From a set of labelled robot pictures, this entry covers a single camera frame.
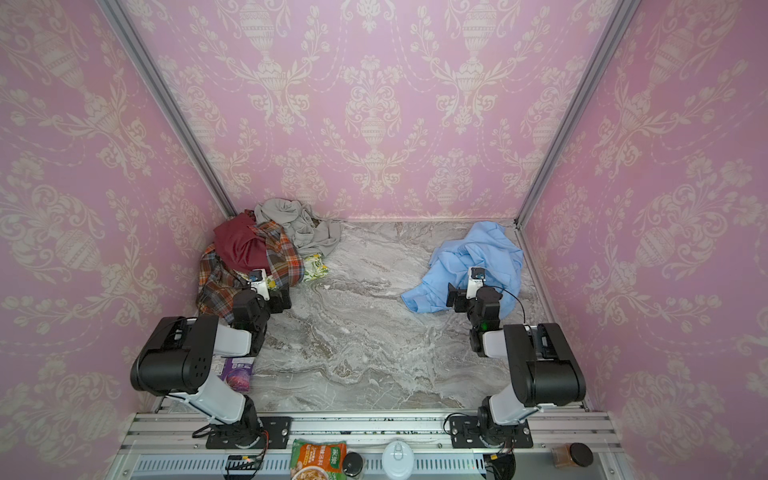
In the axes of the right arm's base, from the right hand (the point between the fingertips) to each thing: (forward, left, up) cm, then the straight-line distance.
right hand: (467, 282), depth 94 cm
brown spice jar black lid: (-45, -13, +1) cm, 47 cm away
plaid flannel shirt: (+8, +82, -3) cm, 82 cm away
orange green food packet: (-44, +43, -4) cm, 61 cm away
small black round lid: (-46, +34, +3) cm, 57 cm away
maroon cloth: (+13, +73, +6) cm, 74 cm away
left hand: (+2, +61, 0) cm, 61 cm away
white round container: (-45, +24, -2) cm, 51 cm away
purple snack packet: (-23, +67, -4) cm, 71 cm away
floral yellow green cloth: (+11, +50, -4) cm, 52 cm away
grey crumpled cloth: (+22, +52, +2) cm, 57 cm away
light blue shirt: (+13, -9, +1) cm, 16 cm away
